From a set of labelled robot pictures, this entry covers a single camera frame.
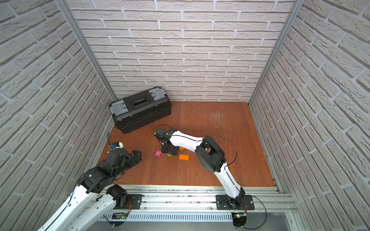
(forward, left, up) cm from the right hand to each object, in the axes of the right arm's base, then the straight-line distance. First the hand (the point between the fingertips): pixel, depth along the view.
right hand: (169, 152), depth 92 cm
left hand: (-7, +15, +15) cm, 22 cm away
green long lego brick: (-3, 0, +1) cm, 3 cm away
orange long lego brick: (-4, -9, 0) cm, 10 cm away
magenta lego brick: (-1, +7, +1) cm, 8 cm away
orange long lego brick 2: (-11, -9, +26) cm, 30 cm away
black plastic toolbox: (+23, +18, +16) cm, 33 cm away
